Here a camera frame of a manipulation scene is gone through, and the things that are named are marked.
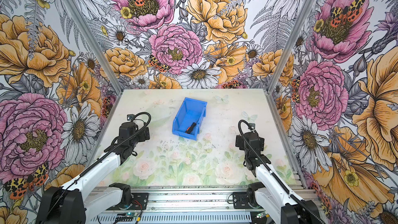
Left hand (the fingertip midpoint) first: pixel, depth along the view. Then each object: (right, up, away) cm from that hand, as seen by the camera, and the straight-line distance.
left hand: (138, 133), depth 87 cm
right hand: (+61, -4, 0) cm, 61 cm away
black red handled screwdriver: (+27, +1, +10) cm, 29 cm away
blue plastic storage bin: (+28, +12, +21) cm, 36 cm away
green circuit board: (+3, -33, -17) cm, 37 cm away
